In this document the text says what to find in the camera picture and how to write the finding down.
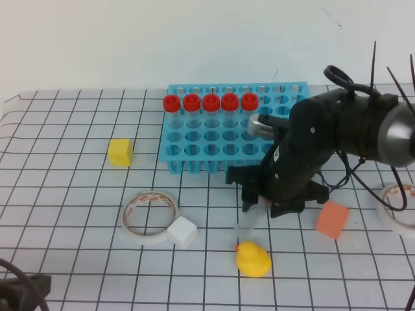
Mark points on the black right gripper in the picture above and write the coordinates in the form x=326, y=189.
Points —
x=319, y=126

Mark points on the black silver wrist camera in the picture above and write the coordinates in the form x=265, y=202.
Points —
x=268, y=127

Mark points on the white cube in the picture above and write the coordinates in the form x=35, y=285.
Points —
x=182, y=232

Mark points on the clear tube red cap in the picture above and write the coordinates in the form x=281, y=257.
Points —
x=251, y=218

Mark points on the yellow rubber duck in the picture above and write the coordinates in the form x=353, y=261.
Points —
x=252, y=260

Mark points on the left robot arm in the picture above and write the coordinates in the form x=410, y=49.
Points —
x=25, y=292

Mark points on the white checkered cloth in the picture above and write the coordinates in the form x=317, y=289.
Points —
x=61, y=200

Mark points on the blue tube rack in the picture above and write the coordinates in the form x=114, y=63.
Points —
x=215, y=149

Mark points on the red capped tube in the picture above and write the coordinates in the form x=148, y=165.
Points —
x=230, y=105
x=172, y=107
x=192, y=105
x=249, y=106
x=211, y=106

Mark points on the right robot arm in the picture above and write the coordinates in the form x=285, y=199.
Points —
x=379, y=130

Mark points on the yellow cube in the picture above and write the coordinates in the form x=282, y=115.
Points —
x=120, y=152

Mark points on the orange cube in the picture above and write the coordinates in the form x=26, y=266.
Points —
x=332, y=219

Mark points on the right white tape roll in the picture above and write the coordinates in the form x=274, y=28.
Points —
x=385, y=214

